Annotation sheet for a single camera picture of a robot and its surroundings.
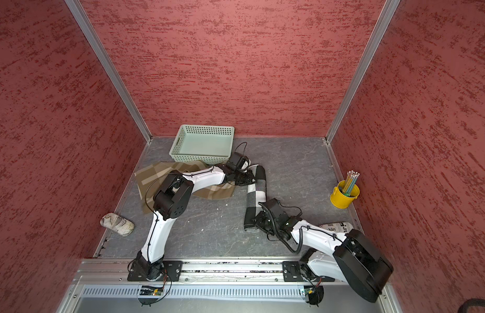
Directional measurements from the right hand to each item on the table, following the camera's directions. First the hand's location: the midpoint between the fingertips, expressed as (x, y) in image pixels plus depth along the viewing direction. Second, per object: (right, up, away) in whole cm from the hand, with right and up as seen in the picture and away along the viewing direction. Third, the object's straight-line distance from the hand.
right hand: (254, 226), depth 86 cm
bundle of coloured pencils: (+43, +21, -1) cm, 48 cm away
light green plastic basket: (-27, +39, +32) cm, 57 cm away
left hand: (+1, +18, +11) cm, 21 cm away
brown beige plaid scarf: (-55, +19, +15) cm, 60 cm away
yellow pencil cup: (+39, +12, +2) cm, 41 cm away
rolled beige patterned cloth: (-60, +2, -3) cm, 60 cm away
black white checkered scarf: (+1, +14, +4) cm, 15 cm away
